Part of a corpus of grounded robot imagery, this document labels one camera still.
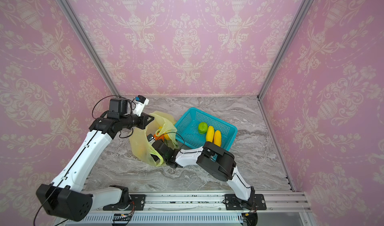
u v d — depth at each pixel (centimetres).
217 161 54
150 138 76
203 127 95
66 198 37
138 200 75
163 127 76
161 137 78
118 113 56
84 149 45
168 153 70
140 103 66
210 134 95
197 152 55
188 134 100
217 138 93
